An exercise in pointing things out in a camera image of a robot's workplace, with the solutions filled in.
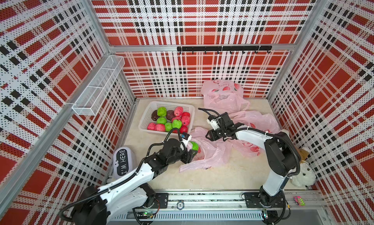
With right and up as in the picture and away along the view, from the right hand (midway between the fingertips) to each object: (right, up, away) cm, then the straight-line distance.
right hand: (211, 135), depth 92 cm
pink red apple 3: (-17, +9, +4) cm, 19 cm away
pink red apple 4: (-22, +15, +9) cm, 29 cm away
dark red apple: (-28, +13, +10) cm, 33 cm away
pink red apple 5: (-33, +5, +1) cm, 34 cm away
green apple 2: (-28, +5, +4) cm, 29 cm away
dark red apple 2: (-39, +12, +9) cm, 42 cm away
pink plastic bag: (-1, -8, -13) cm, 16 cm away
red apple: (-17, +13, +12) cm, 24 cm away
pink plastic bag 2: (+29, +10, +6) cm, 31 cm away
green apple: (-34, +9, +8) cm, 36 cm away
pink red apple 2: (-39, +5, +4) cm, 40 cm away
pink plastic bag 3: (+14, +28, +30) cm, 44 cm away
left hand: (-11, -6, -12) cm, 17 cm away
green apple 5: (-10, -3, -16) cm, 19 cm away
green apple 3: (-33, +15, +7) cm, 37 cm away
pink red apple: (-23, +11, +9) cm, 27 cm away
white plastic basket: (-16, +19, +13) cm, 27 cm away
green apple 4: (-22, +7, +1) cm, 23 cm away
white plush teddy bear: (+49, -19, -17) cm, 55 cm away
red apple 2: (-18, +3, +4) cm, 19 cm away
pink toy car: (+42, -30, -20) cm, 55 cm away
